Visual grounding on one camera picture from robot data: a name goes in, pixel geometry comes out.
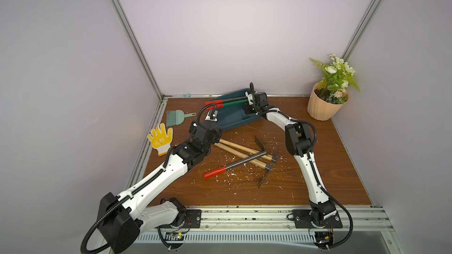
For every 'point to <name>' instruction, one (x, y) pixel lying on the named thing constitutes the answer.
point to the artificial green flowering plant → (338, 77)
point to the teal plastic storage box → (234, 116)
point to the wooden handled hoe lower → (268, 167)
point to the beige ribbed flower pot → (325, 105)
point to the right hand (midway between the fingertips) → (244, 103)
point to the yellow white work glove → (160, 140)
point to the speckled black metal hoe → (222, 102)
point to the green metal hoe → (223, 105)
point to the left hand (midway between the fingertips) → (209, 122)
